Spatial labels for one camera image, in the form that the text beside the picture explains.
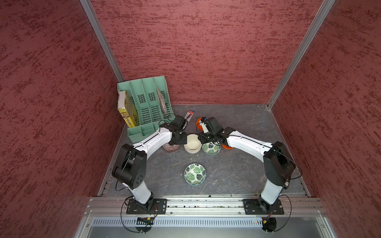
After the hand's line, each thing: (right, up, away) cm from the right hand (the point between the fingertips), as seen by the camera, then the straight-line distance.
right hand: (200, 139), depth 89 cm
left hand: (-12, -2, +1) cm, 12 cm away
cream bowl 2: (-5, +1, +5) cm, 7 cm away
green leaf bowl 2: (-3, -19, -6) cm, 20 cm away
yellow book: (-44, +19, -2) cm, 48 cm away
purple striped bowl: (-19, -6, +3) cm, 20 cm away
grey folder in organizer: (-27, +25, +14) cm, 39 cm away
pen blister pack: (-8, +16, +24) cm, 30 cm away
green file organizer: (-39, +29, +28) cm, 56 cm away
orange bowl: (+11, 0, -25) cm, 27 cm away
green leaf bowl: (+7, -7, +6) cm, 12 cm away
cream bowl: (-4, -5, +2) cm, 7 cm away
